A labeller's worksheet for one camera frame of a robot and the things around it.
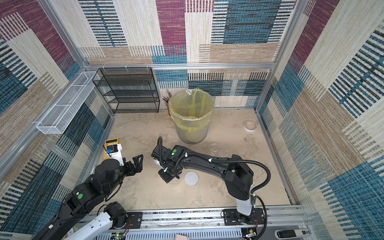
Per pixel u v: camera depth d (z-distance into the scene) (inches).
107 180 19.6
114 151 22.8
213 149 37.0
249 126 43.1
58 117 28.2
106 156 23.3
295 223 28.8
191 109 40.3
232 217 28.7
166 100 43.7
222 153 38.8
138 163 24.7
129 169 23.8
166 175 26.5
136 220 29.1
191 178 33.6
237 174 17.5
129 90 42.9
